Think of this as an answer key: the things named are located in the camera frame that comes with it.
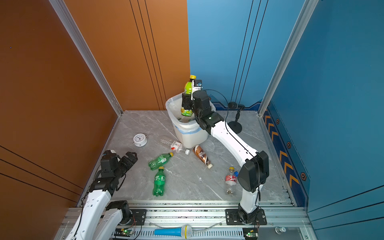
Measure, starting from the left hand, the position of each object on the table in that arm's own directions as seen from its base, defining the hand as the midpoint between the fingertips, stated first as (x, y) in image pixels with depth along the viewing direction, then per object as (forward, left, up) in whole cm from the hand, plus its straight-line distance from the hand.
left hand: (132, 156), depth 83 cm
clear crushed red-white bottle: (+11, -23, -6) cm, 26 cm away
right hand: (+22, -31, +27) cm, 46 cm away
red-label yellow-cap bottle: (-11, -55, -7) cm, 57 cm away
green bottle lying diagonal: (+1, -14, -7) cm, 16 cm away
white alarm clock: (+17, +2, -8) cm, 19 cm away
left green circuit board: (-33, -4, -12) cm, 36 cm away
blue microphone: (-33, -32, -7) cm, 46 cm away
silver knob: (-32, -74, -7) cm, 81 cm away
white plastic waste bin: (+10, -32, +9) cm, 35 cm away
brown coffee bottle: (+6, -39, -6) cm, 40 cm away
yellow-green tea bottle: (+13, -32, +23) cm, 41 cm away
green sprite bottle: (-11, -16, -8) cm, 21 cm away
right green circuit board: (-33, -63, -13) cm, 72 cm away
